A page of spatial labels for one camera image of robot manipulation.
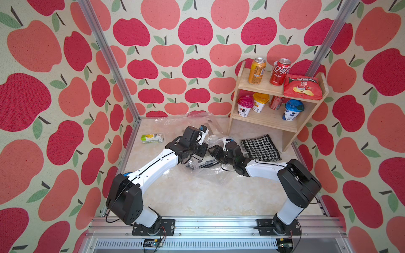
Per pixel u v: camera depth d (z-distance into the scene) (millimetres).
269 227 732
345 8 702
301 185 466
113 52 871
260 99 881
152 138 1039
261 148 992
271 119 927
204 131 733
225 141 846
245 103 860
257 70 714
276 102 929
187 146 630
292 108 840
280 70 704
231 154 709
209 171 935
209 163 930
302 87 702
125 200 421
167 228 744
